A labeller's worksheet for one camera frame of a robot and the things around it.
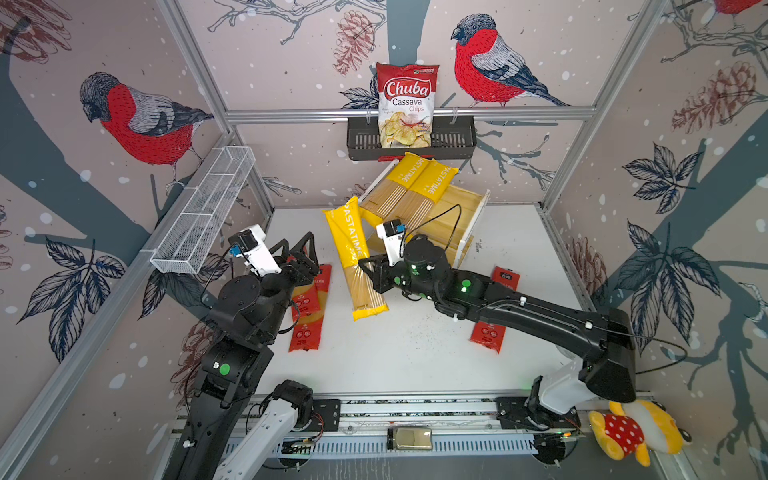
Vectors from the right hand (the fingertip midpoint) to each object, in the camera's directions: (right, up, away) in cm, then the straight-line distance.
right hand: (353, 269), depth 66 cm
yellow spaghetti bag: (+6, +16, +7) cm, 18 cm away
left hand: (-9, +8, -9) cm, 15 cm away
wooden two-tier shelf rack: (+24, +11, +7) cm, 27 cm away
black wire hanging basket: (+29, +39, +29) cm, 56 cm away
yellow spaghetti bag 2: (+17, +18, +10) cm, 27 cm away
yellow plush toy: (+65, -37, +1) cm, 75 cm away
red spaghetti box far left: (-18, -15, +22) cm, 32 cm away
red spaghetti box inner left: (-16, -22, +19) cm, 33 cm away
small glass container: (+14, -39, +1) cm, 42 cm away
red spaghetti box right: (+37, -22, +20) cm, 47 cm away
